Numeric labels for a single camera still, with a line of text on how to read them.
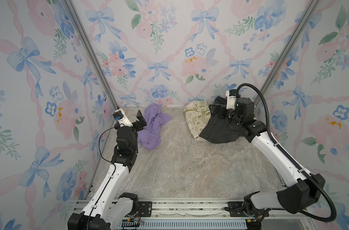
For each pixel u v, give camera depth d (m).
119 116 0.58
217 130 0.97
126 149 0.55
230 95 0.65
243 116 0.55
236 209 0.72
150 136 0.98
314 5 0.68
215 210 0.75
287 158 0.44
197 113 1.08
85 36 0.79
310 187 0.39
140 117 0.70
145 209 0.74
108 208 0.43
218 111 0.67
